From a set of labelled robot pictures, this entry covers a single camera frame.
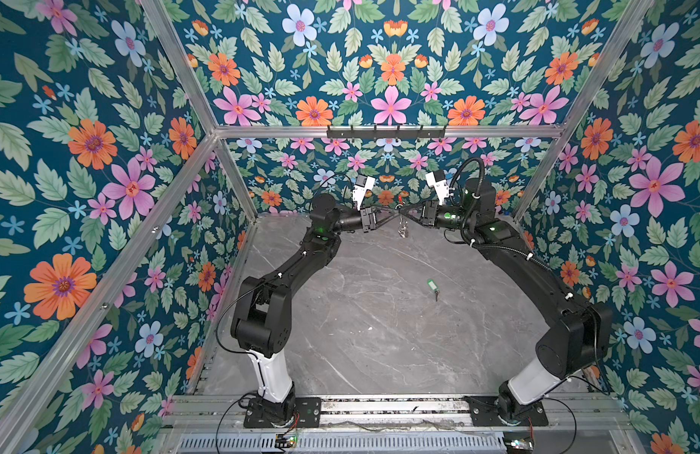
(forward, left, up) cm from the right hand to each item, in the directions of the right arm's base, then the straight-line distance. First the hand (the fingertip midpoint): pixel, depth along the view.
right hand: (411, 205), depth 72 cm
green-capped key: (-2, -11, -37) cm, 38 cm away
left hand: (-3, +4, -1) cm, 5 cm away
